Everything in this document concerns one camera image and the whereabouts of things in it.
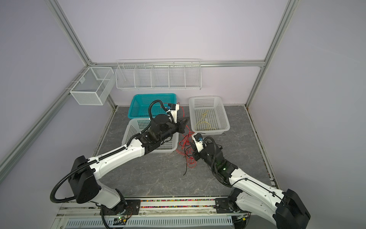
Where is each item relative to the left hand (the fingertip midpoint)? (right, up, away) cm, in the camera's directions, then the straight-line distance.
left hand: (190, 120), depth 73 cm
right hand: (+1, -12, +4) cm, 13 cm away
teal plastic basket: (-43, +13, +47) cm, 65 cm away
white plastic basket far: (+15, +4, +43) cm, 46 cm away
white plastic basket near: (-39, -5, +27) cm, 48 cm away
